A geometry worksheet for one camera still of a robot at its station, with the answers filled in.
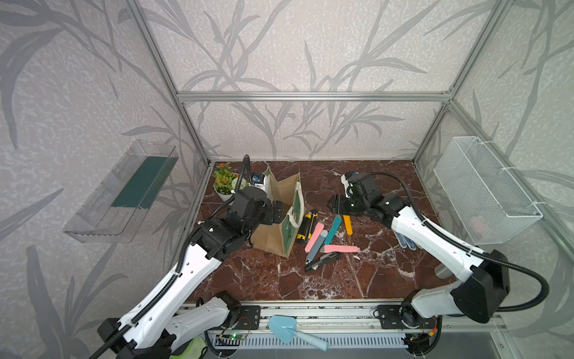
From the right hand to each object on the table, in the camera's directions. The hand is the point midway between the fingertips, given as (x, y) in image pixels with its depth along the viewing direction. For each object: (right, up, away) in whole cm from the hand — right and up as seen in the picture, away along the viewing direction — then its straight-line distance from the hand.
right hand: (329, 202), depth 80 cm
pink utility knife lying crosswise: (+1, -20, +9) cm, 22 cm away
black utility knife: (0, -23, +6) cm, 23 cm away
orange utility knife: (+10, -11, +16) cm, 23 cm away
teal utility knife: (+4, -13, +15) cm, 20 cm away
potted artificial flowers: (-42, +8, +12) cm, 44 cm away
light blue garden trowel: (-16, -40, -8) cm, 44 cm away
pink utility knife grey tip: (-4, -14, +14) cm, 20 cm away
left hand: (-21, +1, -10) cm, 23 cm away
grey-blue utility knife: (-4, -19, +9) cm, 21 cm away
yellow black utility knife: (-8, -12, +14) cm, 20 cm away
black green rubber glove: (-43, -44, -12) cm, 63 cm away
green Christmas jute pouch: (-19, -15, +6) cm, 25 cm away
